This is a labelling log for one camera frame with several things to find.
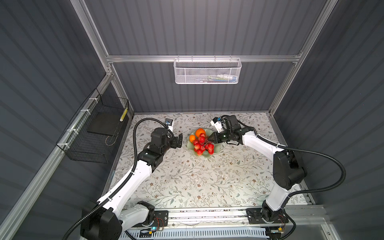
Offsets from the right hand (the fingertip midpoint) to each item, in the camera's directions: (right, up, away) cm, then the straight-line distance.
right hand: (210, 139), depth 89 cm
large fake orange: (-6, +5, +10) cm, 12 cm away
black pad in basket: (-57, +10, -10) cm, 58 cm away
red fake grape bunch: (-5, -3, 0) cm, 6 cm away
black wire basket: (-60, +4, -17) cm, 62 cm away
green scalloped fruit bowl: (+5, -6, +5) cm, 9 cm away
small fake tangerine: (-11, 0, +8) cm, 14 cm away
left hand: (-21, +5, -10) cm, 23 cm away
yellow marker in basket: (-49, +14, -7) cm, 51 cm away
